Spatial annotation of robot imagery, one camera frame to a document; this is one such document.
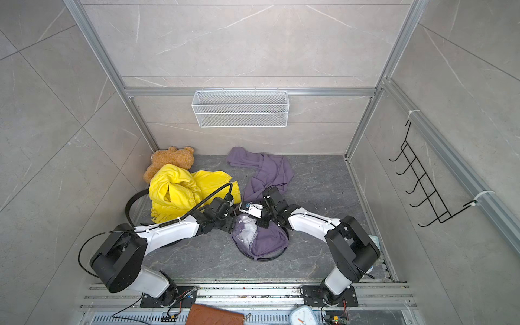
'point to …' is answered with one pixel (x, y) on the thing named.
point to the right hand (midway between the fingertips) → (253, 212)
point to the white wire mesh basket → (240, 109)
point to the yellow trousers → (174, 191)
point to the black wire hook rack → (433, 200)
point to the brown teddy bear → (183, 158)
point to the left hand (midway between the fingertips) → (231, 215)
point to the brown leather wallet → (200, 314)
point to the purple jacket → (262, 172)
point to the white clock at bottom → (302, 315)
